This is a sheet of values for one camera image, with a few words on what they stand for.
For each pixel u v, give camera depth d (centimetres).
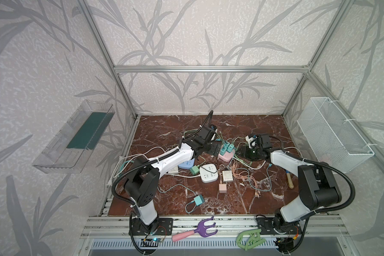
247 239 71
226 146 94
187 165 91
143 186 45
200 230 73
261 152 72
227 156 96
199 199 80
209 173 89
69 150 64
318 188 46
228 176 87
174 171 89
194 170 91
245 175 91
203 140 67
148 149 102
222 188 83
